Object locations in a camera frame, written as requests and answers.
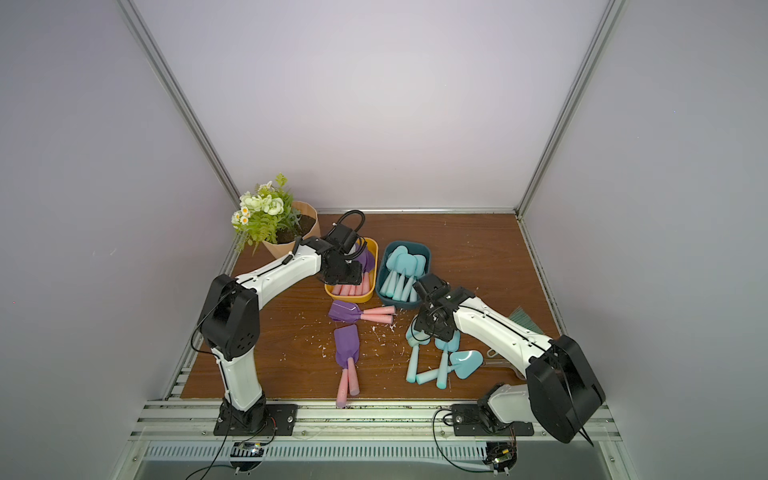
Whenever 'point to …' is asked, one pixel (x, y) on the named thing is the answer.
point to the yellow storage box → (363, 298)
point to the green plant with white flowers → (267, 216)
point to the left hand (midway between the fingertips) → (360, 277)
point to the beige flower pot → (303, 222)
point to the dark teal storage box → (387, 302)
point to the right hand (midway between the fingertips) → (424, 316)
